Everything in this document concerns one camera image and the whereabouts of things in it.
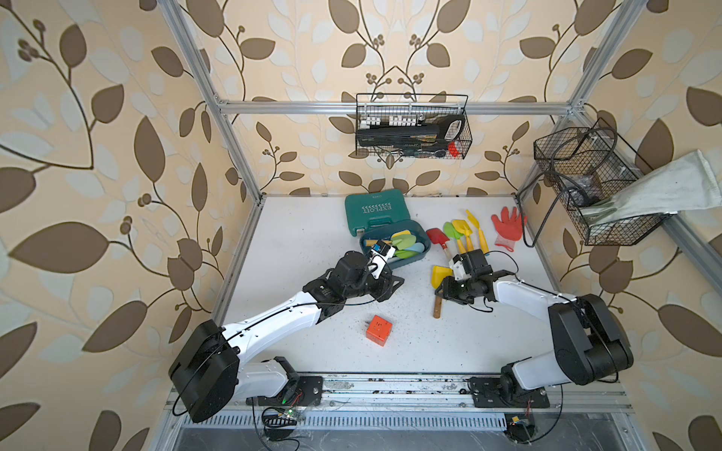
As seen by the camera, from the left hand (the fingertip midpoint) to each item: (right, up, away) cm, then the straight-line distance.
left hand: (400, 278), depth 76 cm
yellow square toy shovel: (+15, -3, +21) cm, 26 cm away
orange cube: (-6, -16, +5) cm, 18 cm away
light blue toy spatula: (+9, +6, +26) cm, 29 cm away
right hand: (+15, -8, +16) cm, 23 cm away
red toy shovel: (+17, +10, +30) cm, 36 cm away
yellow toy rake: (+34, +10, +29) cm, 46 cm away
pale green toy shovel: (+4, +9, +29) cm, 31 cm away
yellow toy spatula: (+28, +13, +32) cm, 44 cm away
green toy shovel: (+23, +12, +32) cm, 41 cm away
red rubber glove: (+46, +12, +33) cm, 58 cm away
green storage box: (-6, +18, +32) cm, 38 cm away
